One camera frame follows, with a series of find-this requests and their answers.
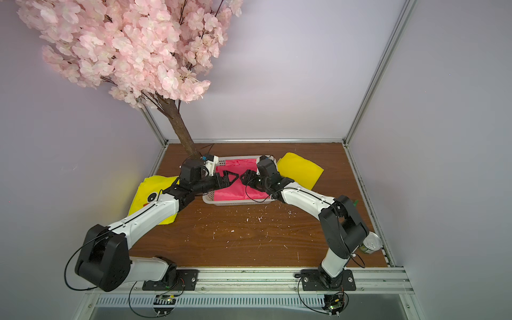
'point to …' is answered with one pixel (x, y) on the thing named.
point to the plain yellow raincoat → (300, 170)
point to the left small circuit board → (164, 304)
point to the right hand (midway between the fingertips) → (244, 175)
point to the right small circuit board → (334, 303)
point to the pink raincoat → (238, 191)
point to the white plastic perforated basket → (208, 196)
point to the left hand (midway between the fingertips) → (235, 177)
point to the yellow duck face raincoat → (148, 192)
